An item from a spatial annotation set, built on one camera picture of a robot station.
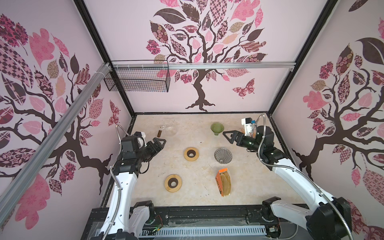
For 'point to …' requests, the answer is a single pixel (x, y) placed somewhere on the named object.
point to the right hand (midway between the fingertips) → (227, 133)
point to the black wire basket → (139, 76)
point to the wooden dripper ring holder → (191, 154)
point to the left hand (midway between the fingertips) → (163, 147)
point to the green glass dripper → (217, 127)
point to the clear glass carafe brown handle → (170, 127)
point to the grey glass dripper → (223, 155)
